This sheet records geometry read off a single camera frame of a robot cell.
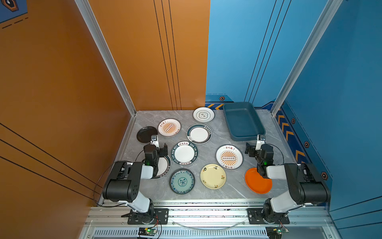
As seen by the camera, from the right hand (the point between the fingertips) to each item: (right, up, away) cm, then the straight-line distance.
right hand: (254, 143), depth 95 cm
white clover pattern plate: (-32, +20, +24) cm, 45 cm away
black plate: (-76, +5, +13) cm, 77 cm away
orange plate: (-4, -20, -12) cm, 24 cm away
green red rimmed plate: (-58, -13, -3) cm, 59 cm away
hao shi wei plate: (-45, -6, +2) cm, 46 cm away
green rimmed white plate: (-35, +5, +11) cm, 37 cm away
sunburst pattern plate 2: (-17, -8, -1) cm, 19 cm away
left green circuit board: (-60, -39, -24) cm, 75 cm away
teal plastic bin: (0, +14, +21) cm, 25 cm away
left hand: (-62, +1, +1) cm, 62 cm away
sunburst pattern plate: (-58, +10, +15) cm, 60 cm away
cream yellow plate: (-28, -18, -9) cm, 34 cm away
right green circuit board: (0, -39, -24) cm, 46 cm away
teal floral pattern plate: (-46, -20, -10) cm, 51 cm away
